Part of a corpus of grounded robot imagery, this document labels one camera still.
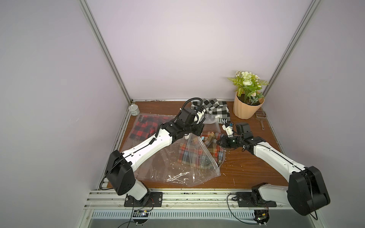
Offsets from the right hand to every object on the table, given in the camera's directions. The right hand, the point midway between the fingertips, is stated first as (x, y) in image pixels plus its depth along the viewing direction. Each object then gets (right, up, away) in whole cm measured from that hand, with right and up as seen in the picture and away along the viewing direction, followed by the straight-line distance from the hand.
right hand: (218, 136), depth 84 cm
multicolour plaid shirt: (-9, -6, -10) cm, 15 cm away
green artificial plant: (+21, +33, +6) cm, 39 cm away
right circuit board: (+20, -39, -13) cm, 45 cm away
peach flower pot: (+22, +16, +12) cm, 30 cm away
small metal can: (-60, +17, +25) cm, 67 cm away
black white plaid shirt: (+4, +19, +29) cm, 35 cm away
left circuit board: (-43, -40, -12) cm, 59 cm away
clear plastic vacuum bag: (-32, -19, -2) cm, 37 cm away
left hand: (-8, +8, -7) cm, 13 cm away
